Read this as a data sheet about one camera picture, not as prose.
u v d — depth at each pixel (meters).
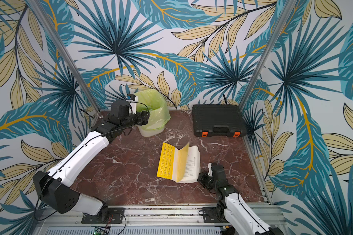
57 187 0.39
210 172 0.78
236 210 0.53
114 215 0.73
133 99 0.65
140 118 0.67
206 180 0.76
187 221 0.73
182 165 0.88
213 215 0.73
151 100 1.00
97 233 0.71
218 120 1.00
